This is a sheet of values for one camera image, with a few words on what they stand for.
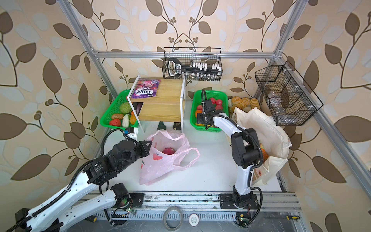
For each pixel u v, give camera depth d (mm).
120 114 1052
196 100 1146
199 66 825
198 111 1052
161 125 1031
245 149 505
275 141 747
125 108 1050
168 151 845
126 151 497
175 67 840
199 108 1114
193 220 689
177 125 1021
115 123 992
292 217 694
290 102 825
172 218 705
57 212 431
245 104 1123
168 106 976
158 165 693
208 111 747
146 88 788
